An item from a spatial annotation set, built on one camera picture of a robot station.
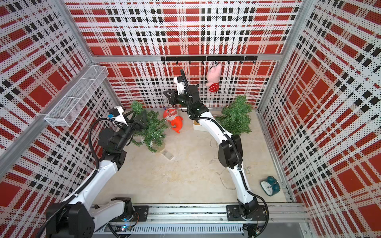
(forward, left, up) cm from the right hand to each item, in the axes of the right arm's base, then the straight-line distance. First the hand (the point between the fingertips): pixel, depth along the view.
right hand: (166, 90), depth 79 cm
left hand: (-13, +10, -1) cm, 17 cm away
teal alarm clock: (-42, -55, -30) cm, 75 cm away
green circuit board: (-59, +18, -34) cm, 71 cm away
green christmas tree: (-10, -39, -12) cm, 41 cm away
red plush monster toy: (+9, +3, -29) cm, 31 cm away
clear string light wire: (-22, +9, -19) cm, 30 cm away
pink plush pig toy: (+19, -27, -3) cm, 33 cm away
